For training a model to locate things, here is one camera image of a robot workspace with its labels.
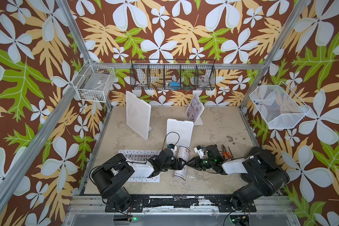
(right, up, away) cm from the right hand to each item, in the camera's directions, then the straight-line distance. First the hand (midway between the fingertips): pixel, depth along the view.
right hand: (186, 164), depth 87 cm
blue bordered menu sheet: (-1, +7, +2) cm, 7 cm away
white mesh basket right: (+55, +36, -3) cm, 66 cm away
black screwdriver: (+31, +6, +7) cm, 32 cm away
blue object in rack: (-7, +51, +7) cm, 52 cm away
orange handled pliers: (+27, +5, +6) cm, 28 cm away
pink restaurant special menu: (+8, +35, +15) cm, 39 cm away
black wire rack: (-8, +61, +13) cm, 63 cm away
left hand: (-3, +1, 0) cm, 3 cm away
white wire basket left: (-58, +51, -1) cm, 77 cm away
